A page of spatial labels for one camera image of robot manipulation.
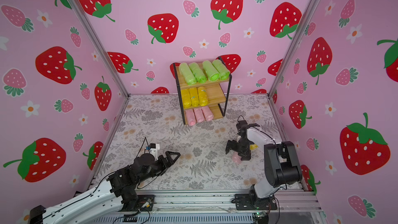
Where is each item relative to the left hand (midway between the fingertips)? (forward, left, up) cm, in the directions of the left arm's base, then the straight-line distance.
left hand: (178, 158), depth 74 cm
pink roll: (+29, -4, -7) cm, 30 cm away
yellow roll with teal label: (+35, -11, +8) cm, 37 cm away
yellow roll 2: (+36, -6, +7) cm, 37 cm away
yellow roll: (+33, -1, +8) cm, 34 cm away
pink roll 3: (+36, -15, -9) cm, 40 cm away
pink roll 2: (+35, -9, -9) cm, 37 cm away
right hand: (+7, -31, -12) cm, 34 cm away
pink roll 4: (+5, -30, -10) cm, 32 cm away
